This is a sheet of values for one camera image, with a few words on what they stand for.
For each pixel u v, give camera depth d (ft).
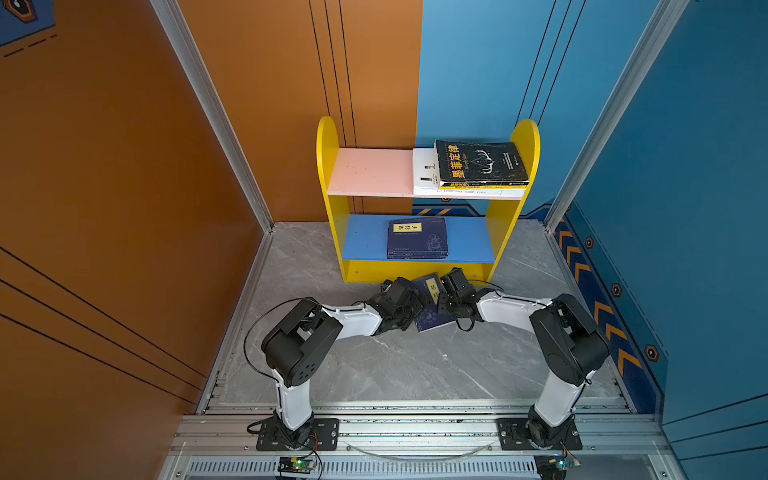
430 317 3.07
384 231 3.20
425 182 2.34
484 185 2.24
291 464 2.33
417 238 3.09
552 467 2.32
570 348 1.55
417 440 2.42
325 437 2.42
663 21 2.31
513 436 2.38
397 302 2.40
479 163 2.33
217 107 2.84
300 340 1.66
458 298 2.45
